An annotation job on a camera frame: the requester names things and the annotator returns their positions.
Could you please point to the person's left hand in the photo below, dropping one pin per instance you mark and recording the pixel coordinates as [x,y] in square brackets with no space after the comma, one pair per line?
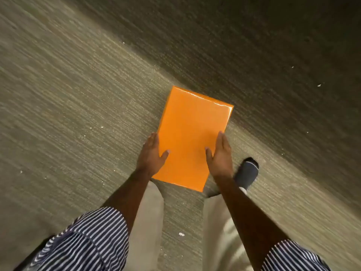
[149,158]

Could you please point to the person's right hand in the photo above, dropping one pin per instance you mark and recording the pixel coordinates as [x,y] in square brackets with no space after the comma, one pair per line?
[221,163]

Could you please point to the orange glossy package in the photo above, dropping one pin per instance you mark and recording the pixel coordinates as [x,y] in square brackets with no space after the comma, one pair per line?
[190,129]

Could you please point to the person's right forearm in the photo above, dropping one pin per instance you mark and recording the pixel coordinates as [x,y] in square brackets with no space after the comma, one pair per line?
[248,217]

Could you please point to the person's left forearm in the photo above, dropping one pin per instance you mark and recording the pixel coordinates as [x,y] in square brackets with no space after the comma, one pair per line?
[127,198]

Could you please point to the grey carpet floor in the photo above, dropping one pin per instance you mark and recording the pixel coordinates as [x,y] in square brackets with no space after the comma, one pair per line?
[70,115]

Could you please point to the dark blue shoe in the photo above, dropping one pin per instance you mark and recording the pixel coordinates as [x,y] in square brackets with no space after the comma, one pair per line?
[247,172]

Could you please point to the beige trousers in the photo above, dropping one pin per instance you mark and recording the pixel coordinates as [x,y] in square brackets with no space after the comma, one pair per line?
[148,228]

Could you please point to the blue white striped shirt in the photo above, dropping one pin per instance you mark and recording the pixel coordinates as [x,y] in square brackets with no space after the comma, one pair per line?
[84,242]

